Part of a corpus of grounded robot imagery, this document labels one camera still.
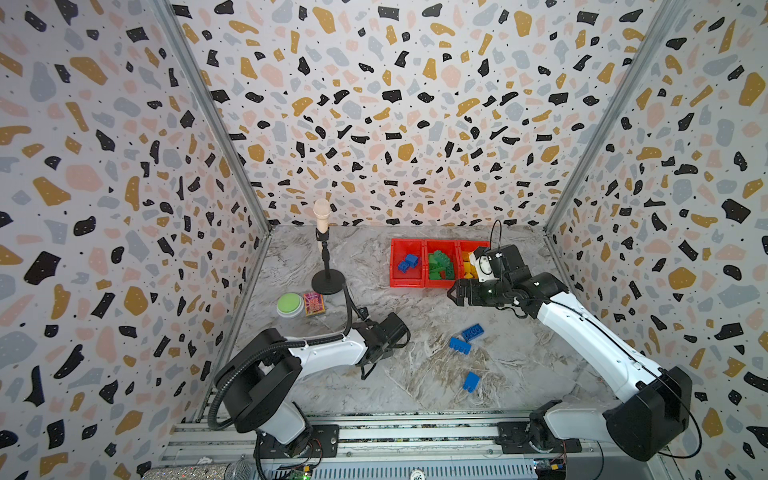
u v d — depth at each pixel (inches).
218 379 18.1
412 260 42.7
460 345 35.1
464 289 28.2
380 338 26.5
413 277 39.9
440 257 40.3
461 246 41.9
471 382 32.4
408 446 28.8
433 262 40.6
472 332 36.4
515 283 23.4
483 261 27.6
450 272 41.8
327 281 40.1
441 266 40.8
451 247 41.1
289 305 38.0
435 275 41.4
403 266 42.1
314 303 38.2
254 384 17.0
